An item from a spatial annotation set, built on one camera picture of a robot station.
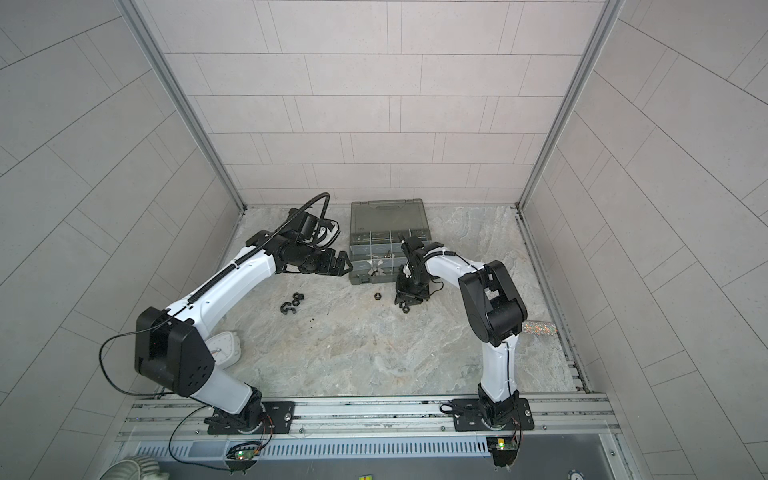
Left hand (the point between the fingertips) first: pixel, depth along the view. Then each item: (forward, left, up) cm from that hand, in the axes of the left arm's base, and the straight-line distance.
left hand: (348, 262), depth 81 cm
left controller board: (-42, +20, -12) cm, 48 cm away
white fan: (-44, +38, -7) cm, 59 cm away
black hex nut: (-3, -7, -15) cm, 17 cm away
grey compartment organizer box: (+28, -5, -20) cm, 35 cm away
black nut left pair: (-3, +18, -16) cm, 24 cm away
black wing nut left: (-7, +20, -15) cm, 26 cm away
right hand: (-4, -14, -16) cm, 21 cm away
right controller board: (-41, -38, -16) cm, 58 cm away
